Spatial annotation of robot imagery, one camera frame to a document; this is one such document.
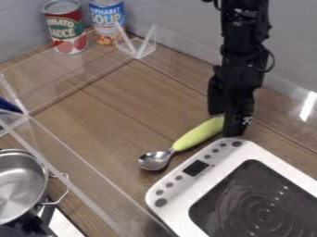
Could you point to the clear acrylic divider strip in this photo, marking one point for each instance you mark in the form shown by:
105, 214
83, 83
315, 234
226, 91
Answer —
80, 177

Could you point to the alphabet soup can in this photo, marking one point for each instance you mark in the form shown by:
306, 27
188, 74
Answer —
107, 12

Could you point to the tomato sauce can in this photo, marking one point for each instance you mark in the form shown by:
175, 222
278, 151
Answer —
65, 26

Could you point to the stainless steel pot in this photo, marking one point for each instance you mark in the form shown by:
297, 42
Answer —
23, 185

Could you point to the white and black stove top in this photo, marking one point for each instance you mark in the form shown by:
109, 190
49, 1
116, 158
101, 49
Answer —
234, 190

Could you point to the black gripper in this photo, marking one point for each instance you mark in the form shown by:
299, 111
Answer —
229, 83

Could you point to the clear acrylic corner bracket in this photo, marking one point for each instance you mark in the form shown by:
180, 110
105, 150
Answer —
136, 47

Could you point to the blue object at left edge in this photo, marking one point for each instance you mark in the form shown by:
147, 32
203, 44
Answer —
8, 106

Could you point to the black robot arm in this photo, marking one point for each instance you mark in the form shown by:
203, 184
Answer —
245, 31

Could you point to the green handled metal spoon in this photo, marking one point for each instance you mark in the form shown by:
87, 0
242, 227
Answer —
156, 160

